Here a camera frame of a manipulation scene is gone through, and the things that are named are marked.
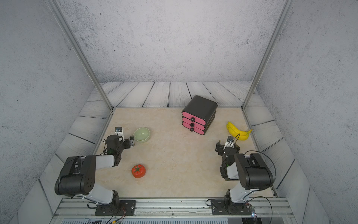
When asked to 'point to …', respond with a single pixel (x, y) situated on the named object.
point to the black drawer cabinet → (199, 115)
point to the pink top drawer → (194, 118)
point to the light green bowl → (141, 134)
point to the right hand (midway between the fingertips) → (228, 141)
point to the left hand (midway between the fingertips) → (127, 135)
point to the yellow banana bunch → (242, 135)
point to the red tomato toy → (138, 171)
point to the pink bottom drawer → (191, 128)
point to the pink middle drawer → (193, 123)
